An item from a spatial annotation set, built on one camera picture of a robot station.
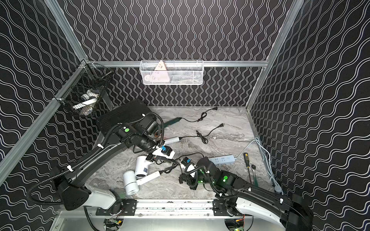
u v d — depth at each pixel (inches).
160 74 34.6
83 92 36.2
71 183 15.7
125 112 43.2
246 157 35.5
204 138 39.4
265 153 39.0
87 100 30.1
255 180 32.9
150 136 23.5
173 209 29.7
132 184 30.5
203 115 45.7
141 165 33.1
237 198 25.1
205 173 22.0
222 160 34.9
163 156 21.8
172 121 43.2
